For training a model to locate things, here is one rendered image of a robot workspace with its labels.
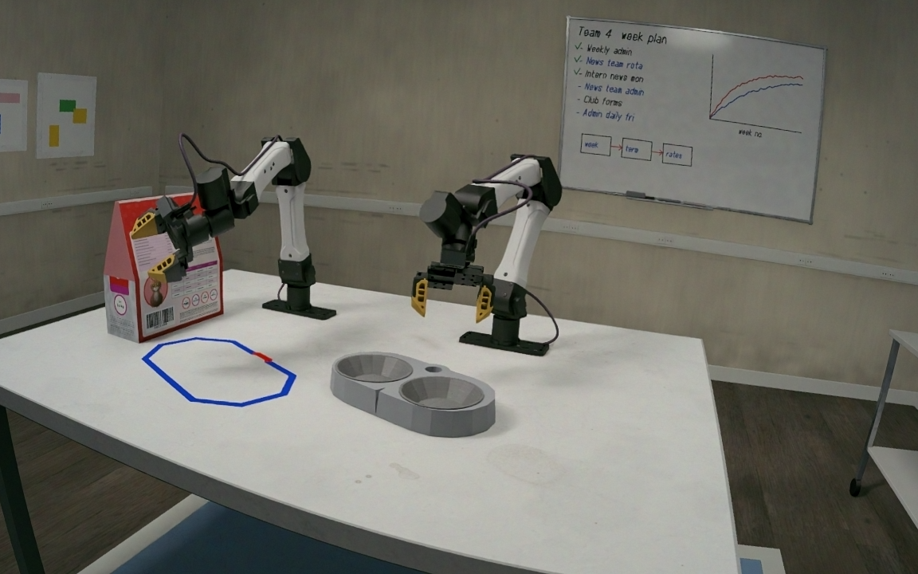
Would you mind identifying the blue and red tape strip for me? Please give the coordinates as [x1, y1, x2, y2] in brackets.
[141, 337, 297, 407]

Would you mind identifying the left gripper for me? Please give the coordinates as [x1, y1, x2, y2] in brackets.
[411, 261, 496, 324]

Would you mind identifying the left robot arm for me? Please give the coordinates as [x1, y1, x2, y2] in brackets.
[419, 156, 562, 356]

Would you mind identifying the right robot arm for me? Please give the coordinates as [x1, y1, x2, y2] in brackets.
[155, 137, 336, 320]

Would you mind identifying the grey steel bowl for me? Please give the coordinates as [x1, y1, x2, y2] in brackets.
[335, 354, 413, 383]
[398, 376, 484, 410]

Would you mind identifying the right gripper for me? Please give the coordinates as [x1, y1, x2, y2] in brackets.
[131, 207, 209, 284]

